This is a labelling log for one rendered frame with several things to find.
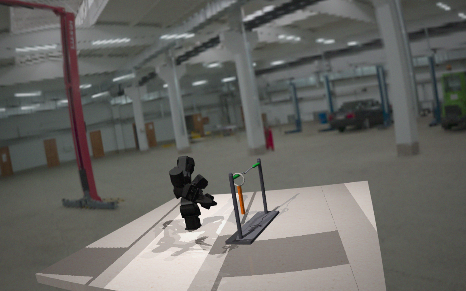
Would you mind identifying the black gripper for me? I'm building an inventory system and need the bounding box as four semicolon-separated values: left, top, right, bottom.
181;184;217;210

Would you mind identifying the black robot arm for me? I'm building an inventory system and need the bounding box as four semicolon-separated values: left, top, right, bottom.
169;156;208;230

